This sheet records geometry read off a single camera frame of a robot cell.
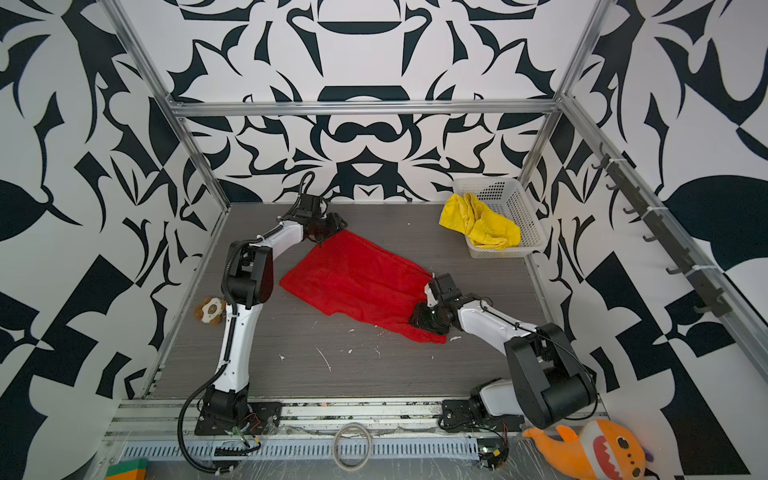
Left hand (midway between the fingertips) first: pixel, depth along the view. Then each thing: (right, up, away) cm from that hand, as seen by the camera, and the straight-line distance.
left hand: (344, 218), depth 109 cm
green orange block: (-42, -57, -42) cm, 83 cm away
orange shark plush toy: (+60, -51, -46) cm, 91 cm away
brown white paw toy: (-36, -28, -20) cm, 50 cm away
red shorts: (+3, -19, -13) cm, 23 cm away
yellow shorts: (+48, -3, -7) cm, 48 cm away
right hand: (+24, -30, -20) cm, 43 cm away
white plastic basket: (+62, +8, +9) cm, 63 cm away
